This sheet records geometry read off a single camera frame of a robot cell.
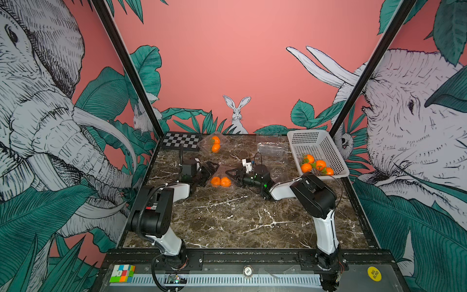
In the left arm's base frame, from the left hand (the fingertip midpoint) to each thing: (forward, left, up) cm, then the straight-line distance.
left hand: (218, 167), depth 94 cm
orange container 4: (+6, -52, -4) cm, 53 cm away
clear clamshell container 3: (+3, -34, -6) cm, 35 cm away
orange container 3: (-8, -3, -2) cm, 9 cm away
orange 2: (0, -48, -3) cm, 48 cm away
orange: (+23, +2, -4) cm, 23 cm away
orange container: (+17, +3, -4) cm, 17 cm away
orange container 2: (-6, +2, -4) cm, 8 cm away
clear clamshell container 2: (-5, -1, +4) cm, 7 cm away
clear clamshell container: (+26, +10, -9) cm, 29 cm away
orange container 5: (-2, -61, -4) cm, 61 cm away
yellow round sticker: (-49, -63, -8) cm, 80 cm away
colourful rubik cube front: (-45, +35, -3) cm, 57 cm away
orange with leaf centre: (+2, -57, -5) cm, 58 cm away
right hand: (-7, -4, +4) cm, 9 cm away
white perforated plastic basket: (+14, -60, -8) cm, 62 cm away
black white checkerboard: (+23, +22, -5) cm, 33 cm away
